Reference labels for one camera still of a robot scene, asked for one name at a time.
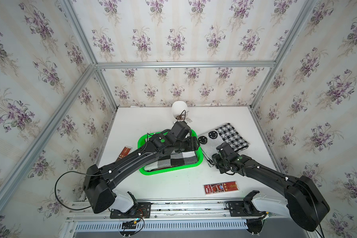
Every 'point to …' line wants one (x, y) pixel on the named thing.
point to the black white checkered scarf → (173, 159)
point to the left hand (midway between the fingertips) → (197, 146)
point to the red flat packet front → (209, 189)
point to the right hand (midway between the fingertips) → (212, 160)
